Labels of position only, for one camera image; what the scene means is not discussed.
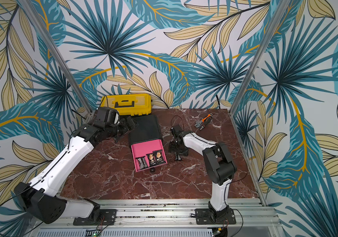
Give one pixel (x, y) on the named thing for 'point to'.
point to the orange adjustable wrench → (200, 124)
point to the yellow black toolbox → (128, 104)
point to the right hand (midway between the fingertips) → (175, 151)
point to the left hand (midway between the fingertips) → (133, 129)
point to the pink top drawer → (141, 149)
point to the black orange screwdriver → (206, 120)
